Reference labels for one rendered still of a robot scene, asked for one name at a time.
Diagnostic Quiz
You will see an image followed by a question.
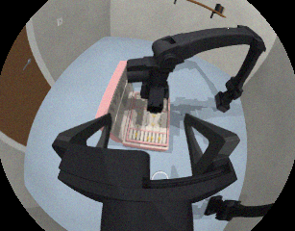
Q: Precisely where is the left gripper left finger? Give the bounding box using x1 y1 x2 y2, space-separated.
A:
56 113 112 149

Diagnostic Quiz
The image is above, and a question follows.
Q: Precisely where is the pink jewelry box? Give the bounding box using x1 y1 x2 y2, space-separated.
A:
94 61 169 151

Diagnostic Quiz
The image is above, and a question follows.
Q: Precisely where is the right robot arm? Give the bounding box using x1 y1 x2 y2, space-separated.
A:
127 26 266 115

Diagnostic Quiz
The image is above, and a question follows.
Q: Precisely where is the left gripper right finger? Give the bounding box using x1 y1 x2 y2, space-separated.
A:
183 113 240 176

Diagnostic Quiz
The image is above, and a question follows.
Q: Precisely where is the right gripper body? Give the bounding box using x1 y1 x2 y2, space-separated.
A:
140 80 169 100

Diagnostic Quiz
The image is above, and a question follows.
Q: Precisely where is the beige jewelry tray with pink rim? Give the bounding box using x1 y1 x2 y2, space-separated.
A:
127 91 170 147

